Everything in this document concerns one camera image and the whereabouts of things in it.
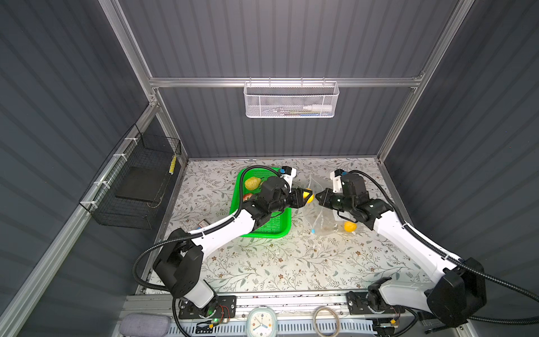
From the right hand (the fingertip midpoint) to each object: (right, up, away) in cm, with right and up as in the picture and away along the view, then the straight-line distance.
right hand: (317, 196), depth 80 cm
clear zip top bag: (+3, -9, +1) cm, 10 cm away
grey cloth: (-61, -41, -12) cm, 74 cm away
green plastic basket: (-15, -15, +14) cm, 25 cm away
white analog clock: (-21, -41, -11) cm, 47 cm away
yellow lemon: (+15, -13, +7) cm, 22 cm away
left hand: (-3, +2, -3) cm, 5 cm away
